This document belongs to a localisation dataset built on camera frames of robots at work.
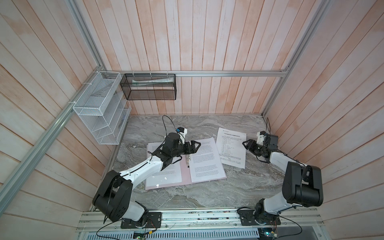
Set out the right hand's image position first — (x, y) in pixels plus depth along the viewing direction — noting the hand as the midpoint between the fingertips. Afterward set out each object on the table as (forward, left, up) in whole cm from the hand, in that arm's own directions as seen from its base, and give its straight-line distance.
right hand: (246, 143), depth 95 cm
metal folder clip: (-8, +37, -6) cm, 39 cm away
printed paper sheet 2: (0, +8, -8) cm, 11 cm away
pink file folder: (-12, +27, -7) cm, 31 cm away
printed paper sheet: (-19, +47, -6) cm, 52 cm away
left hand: (-10, +32, +10) cm, 35 cm away
